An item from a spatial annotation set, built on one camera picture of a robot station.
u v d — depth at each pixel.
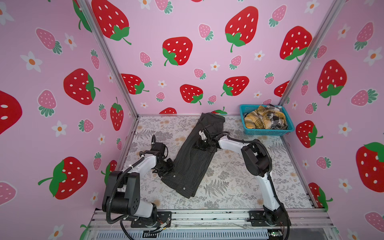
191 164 0.93
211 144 0.80
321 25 0.76
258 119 1.04
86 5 0.67
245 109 1.15
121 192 0.44
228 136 0.72
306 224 0.74
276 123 1.01
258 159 0.58
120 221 0.56
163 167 0.75
